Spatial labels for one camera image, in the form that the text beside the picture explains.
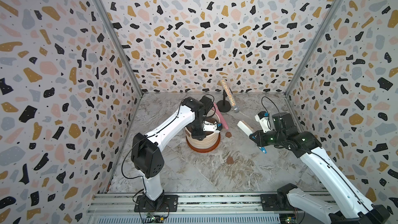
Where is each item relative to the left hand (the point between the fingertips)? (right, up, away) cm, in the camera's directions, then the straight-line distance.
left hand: (202, 133), depth 81 cm
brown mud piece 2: (+15, -17, +7) cm, 24 cm away
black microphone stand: (+14, +14, +31) cm, 37 cm away
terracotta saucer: (+1, -12, +9) cm, 15 cm away
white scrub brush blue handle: (+23, +2, -6) cm, 24 cm away
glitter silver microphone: (+19, +16, +17) cm, 30 cm away
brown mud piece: (+16, -4, +19) cm, 25 cm away
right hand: (+24, 0, -7) cm, 25 cm away
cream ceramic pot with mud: (+5, -3, +1) cm, 6 cm away
